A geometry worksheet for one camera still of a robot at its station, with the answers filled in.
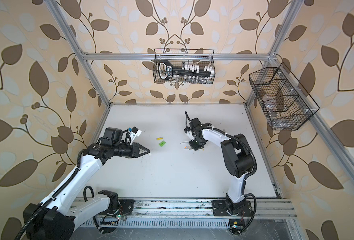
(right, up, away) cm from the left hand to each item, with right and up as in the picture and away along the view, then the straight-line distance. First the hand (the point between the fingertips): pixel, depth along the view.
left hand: (149, 150), depth 73 cm
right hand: (+26, -2, +22) cm, 34 cm away
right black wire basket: (+69, +21, +1) cm, 72 cm away
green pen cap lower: (+3, -1, +26) cm, 26 cm away
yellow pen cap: (0, +2, +28) cm, 28 cm away
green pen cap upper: (+4, +1, +26) cm, 27 cm away
